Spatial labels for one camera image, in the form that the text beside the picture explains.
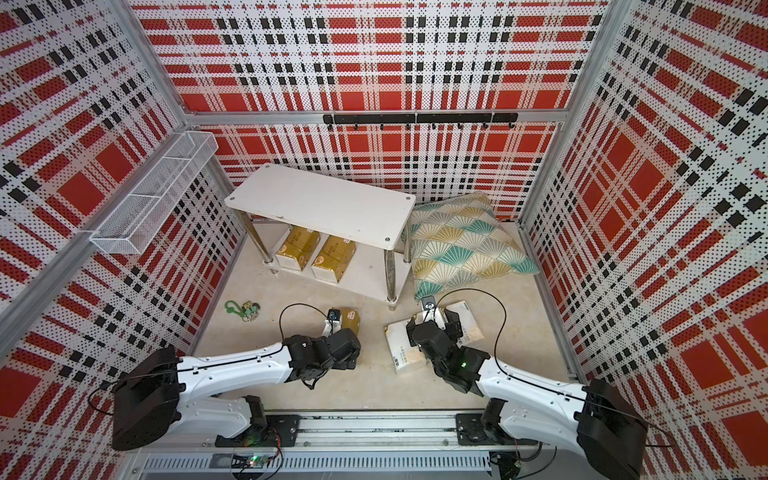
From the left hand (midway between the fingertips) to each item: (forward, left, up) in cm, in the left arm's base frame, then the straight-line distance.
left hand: (342, 348), depth 84 cm
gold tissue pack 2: (+25, +5, +10) cm, 27 cm away
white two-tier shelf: (+17, -3, +30) cm, 35 cm away
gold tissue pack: (+30, +17, +9) cm, 35 cm away
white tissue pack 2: (+1, -25, +20) cm, 32 cm away
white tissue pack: (-3, -18, +2) cm, 18 cm away
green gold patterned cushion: (+30, -35, +12) cm, 48 cm away
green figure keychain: (+12, +32, -2) cm, 34 cm away
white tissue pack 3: (+5, -37, +2) cm, 37 cm away
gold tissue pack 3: (+7, -2, +4) cm, 9 cm away
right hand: (+7, -26, +7) cm, 28 cm away
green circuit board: (-26, +17, -1) cm, 31 cm away
